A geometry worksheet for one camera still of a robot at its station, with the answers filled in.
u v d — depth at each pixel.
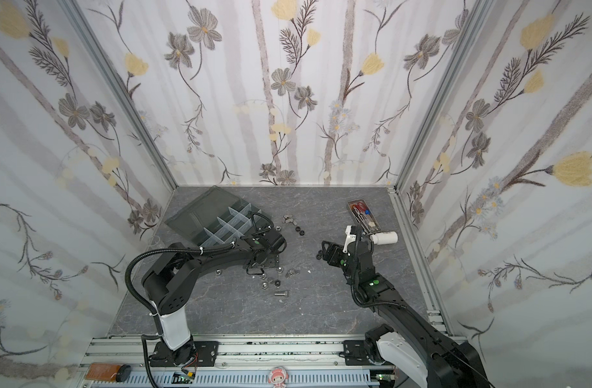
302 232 1.04
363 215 1.10
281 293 0.86
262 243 0.70
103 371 0.68
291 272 0.91
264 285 0.88
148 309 0.51
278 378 0.67
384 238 0.98
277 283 0.89
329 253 0.74
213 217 1.03
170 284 0.48
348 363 0.73
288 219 1.08
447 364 0.40
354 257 0.60
